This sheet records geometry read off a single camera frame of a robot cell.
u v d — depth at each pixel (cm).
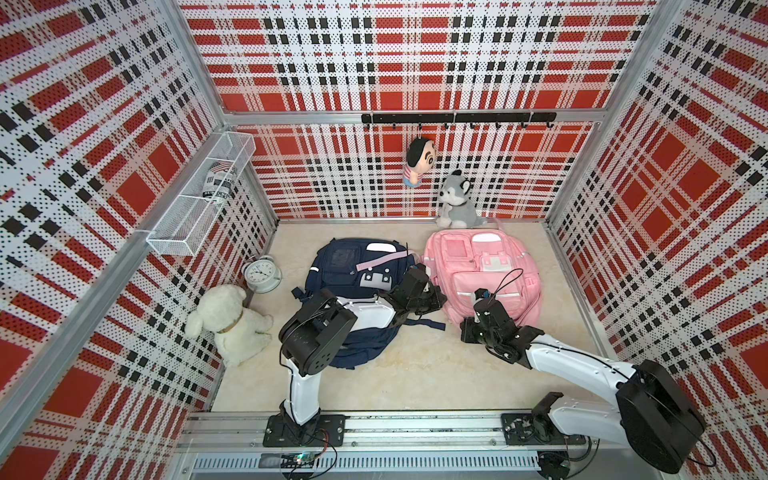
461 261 101
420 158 91
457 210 112
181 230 88
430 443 73
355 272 101
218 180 75
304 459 69
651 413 41
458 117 88
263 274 101
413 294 74
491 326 66
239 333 80
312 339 50
